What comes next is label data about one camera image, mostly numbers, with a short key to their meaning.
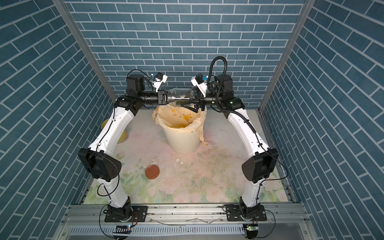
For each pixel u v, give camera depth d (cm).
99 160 47
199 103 60
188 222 72
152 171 87
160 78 65
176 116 90
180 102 68
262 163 46
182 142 83
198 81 59
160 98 63
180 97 71
